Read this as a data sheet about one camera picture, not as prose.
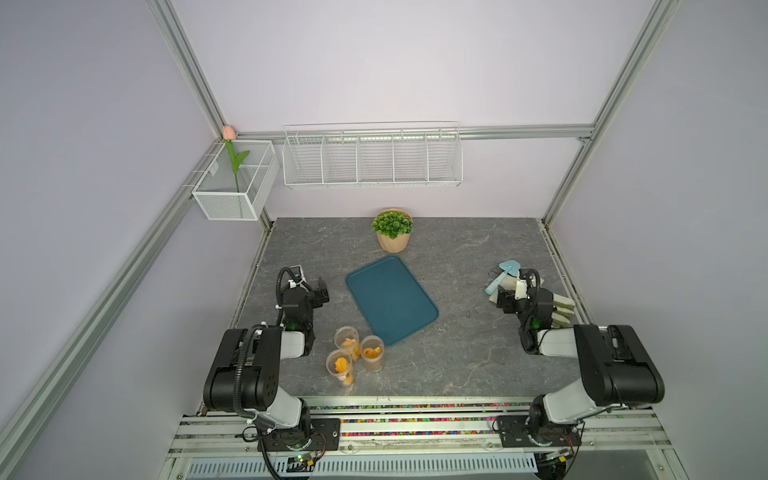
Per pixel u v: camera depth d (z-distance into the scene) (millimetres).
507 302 852
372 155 1074
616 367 459
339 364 789
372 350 823
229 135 893
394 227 992
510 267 1052
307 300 739
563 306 964
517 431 739
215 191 801
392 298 997
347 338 848
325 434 738
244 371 425
